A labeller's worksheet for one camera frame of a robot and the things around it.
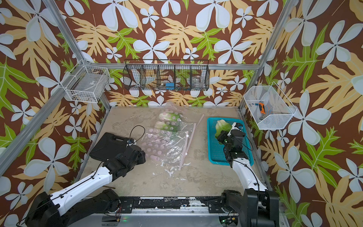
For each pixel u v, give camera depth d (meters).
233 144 0.64
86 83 0.85
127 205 0.74
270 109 0.84
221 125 0.88
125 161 0.61
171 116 1.04
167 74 0.98
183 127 1.01
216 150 0.85
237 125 0.74
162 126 0.98
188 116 1.05
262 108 0.84
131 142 0.73
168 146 0.93
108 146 0.91
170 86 0.94
